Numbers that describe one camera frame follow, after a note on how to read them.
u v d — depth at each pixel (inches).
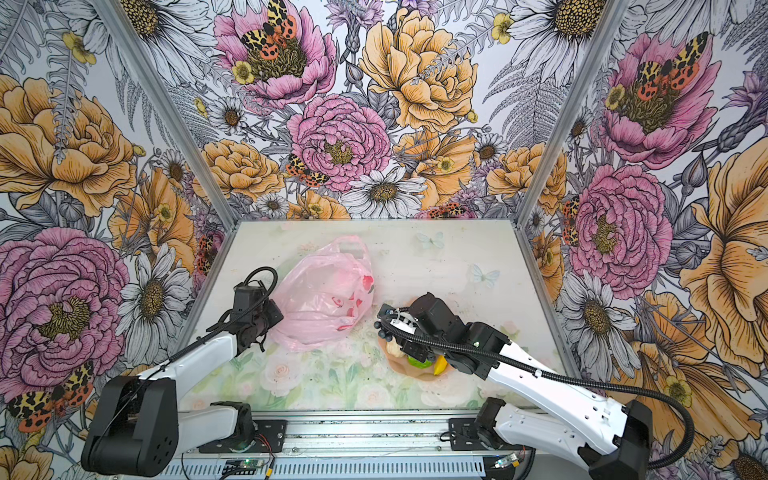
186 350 20.6
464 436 28.9
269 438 29.0
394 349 32.0
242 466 27.9
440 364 31.4
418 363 32.6
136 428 16.1
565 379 17.2
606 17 28.7
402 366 32.7
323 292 38.2
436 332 20.8
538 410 18.2
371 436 30.0
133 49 30.0
